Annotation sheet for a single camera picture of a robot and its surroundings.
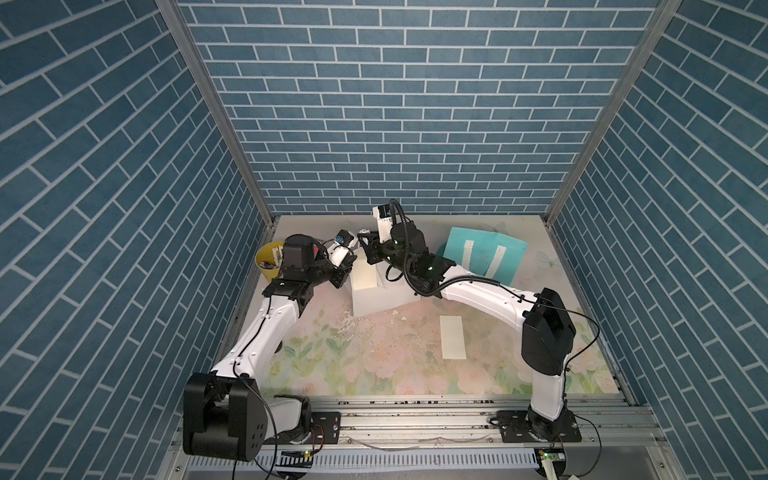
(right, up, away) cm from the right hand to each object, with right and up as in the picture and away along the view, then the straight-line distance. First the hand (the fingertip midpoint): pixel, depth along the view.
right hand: (363, 236), depth 78 cm
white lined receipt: (+26, -30, +11) cm, 41 cm away
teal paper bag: (+36, -5, +11) cm, 38 cm away
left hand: (-1, -5, +3) cm, 6 cm away
